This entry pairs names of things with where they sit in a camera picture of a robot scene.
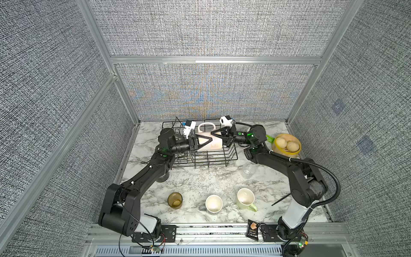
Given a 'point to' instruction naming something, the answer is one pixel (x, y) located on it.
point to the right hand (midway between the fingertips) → (213, 133)
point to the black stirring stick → (279, 201)
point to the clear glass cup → (248, 170)
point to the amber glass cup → (175, 200)
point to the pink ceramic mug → (215, 144)
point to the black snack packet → (252, 230)
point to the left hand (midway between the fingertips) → (212, 142)
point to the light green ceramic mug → (245, 198)
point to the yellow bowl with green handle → (284, 151)
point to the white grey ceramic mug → (213, 204)
